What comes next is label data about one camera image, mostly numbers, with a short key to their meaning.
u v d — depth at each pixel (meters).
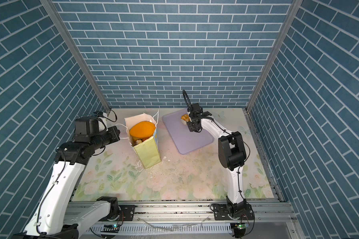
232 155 0.55
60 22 0.75
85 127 0.48
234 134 0.56
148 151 0.76
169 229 0.70
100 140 0.56
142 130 0.83
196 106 0.80
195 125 0.87
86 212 0.52
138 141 0.83
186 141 1.02
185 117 1.11
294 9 0.72
